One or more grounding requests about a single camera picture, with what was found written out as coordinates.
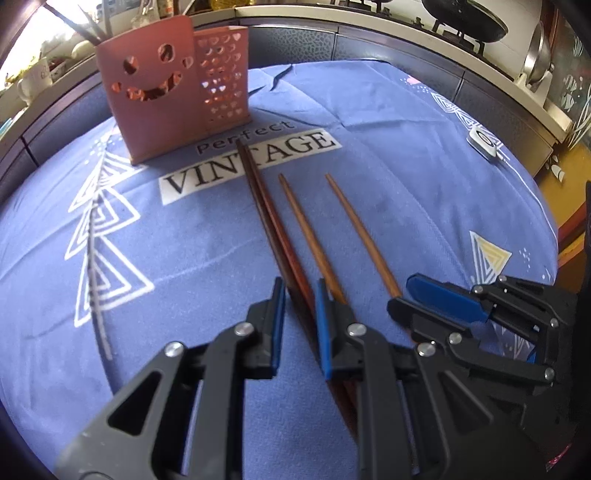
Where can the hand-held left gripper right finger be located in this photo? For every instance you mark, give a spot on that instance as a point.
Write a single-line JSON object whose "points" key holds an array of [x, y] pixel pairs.
{"points": [[323, 332]]}

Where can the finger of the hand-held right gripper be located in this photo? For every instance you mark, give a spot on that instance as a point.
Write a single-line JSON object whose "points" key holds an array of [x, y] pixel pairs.
{"points": [[443, 295], [415, 318]]}

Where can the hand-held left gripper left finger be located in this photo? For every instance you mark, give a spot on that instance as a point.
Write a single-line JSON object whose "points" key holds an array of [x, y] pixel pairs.
{"points": [[278, 323]]}

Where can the dark wooden chopstick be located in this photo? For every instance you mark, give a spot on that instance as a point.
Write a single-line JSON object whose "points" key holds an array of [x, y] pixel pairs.
{"points": [[290, 254], [278, 254]]}

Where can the light brown wooden chopstick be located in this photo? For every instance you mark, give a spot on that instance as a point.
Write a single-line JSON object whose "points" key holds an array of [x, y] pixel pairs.
{"points": [[360, 230], [307, 230]]}

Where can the pink utensil holder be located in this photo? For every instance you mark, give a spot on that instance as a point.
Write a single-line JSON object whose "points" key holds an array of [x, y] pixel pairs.
{"points": [[147, 120]]}

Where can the bundle of wooden chopsticks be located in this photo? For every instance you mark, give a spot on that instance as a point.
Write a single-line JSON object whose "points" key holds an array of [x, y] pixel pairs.
{"points": [[90, 25]]}

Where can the blue printed tablecloth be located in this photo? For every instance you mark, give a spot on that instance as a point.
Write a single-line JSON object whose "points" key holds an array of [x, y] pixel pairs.
{"points": [[184, 277]]}

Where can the small white device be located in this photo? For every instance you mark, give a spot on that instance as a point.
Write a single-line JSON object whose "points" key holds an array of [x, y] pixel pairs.
{"points": [[482, 144]]}

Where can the glass door with fish stickers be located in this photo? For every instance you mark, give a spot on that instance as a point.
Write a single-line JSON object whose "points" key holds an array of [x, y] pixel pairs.
{"points": [[572, 83]]}

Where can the gas stove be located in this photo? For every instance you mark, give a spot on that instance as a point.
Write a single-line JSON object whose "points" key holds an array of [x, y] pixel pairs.
{"points": [[461, 39]]}

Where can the black wok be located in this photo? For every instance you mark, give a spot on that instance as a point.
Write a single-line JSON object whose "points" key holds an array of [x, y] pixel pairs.
{"points": [[466, 16]]}

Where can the white ladle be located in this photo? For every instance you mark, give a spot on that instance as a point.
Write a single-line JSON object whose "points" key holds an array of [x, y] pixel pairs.
{"points": [[82, 48]]}

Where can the white mug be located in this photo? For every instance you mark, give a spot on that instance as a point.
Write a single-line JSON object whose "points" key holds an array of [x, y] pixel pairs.
{"points": [[37, 78]]}

